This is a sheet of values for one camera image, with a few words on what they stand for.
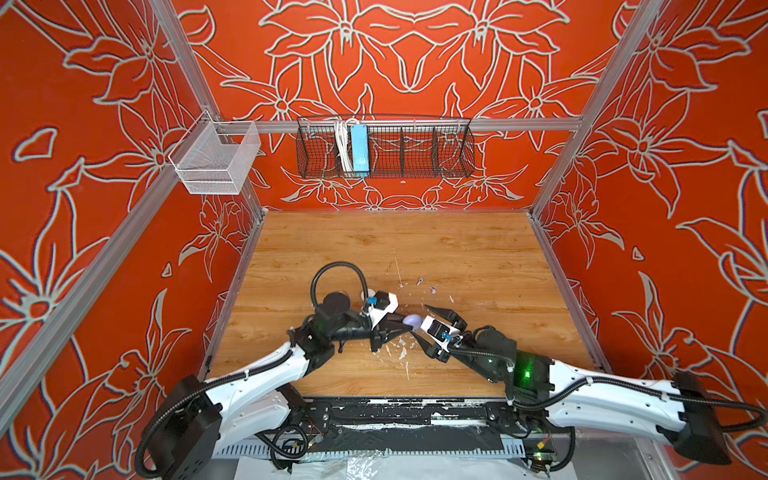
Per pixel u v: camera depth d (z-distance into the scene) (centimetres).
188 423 41
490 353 46
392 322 68
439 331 54
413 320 66
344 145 90
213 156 93
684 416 43
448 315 63
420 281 98
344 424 73
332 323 58
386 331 64
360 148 90
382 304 60
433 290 95
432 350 61
